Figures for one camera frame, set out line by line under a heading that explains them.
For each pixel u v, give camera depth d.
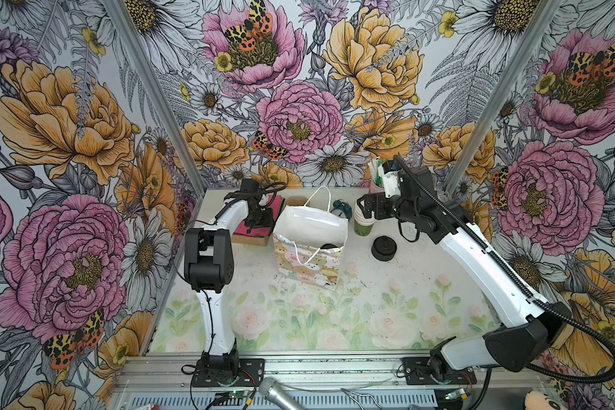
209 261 0.56
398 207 0.61
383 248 0.97
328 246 0.85
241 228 0.92
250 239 0.99
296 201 1.10
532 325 0.39
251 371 0.74
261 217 0.89
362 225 0.99
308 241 0.89
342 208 1.05
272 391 0.68
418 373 0.74
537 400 0.65
